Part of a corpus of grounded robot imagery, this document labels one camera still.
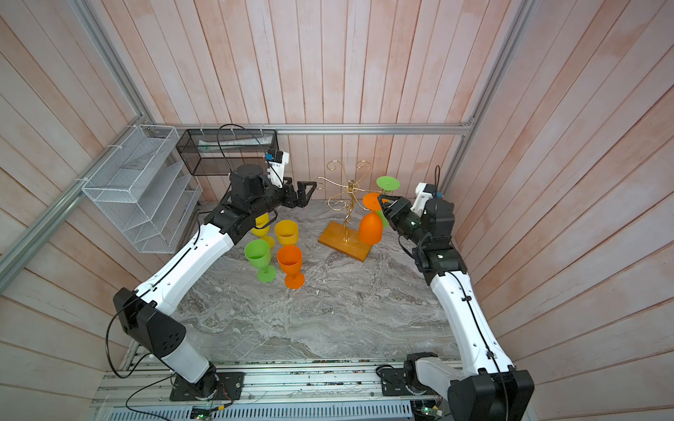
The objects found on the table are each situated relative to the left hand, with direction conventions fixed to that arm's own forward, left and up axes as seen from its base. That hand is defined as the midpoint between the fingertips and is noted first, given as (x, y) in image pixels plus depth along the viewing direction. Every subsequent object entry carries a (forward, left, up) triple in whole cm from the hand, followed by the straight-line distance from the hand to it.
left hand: (305, 186), depth 73 cm
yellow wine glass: (+3, +9, -25) cm, 27 cm away
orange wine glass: (-3, -20, -14) cm, 25 cm away
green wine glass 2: (+7, -25, -5) cm, 26 cm away
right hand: (-5, -20, 0) cm, 21 cm away
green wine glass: (-6, +18, -26) cm, 32 cm away
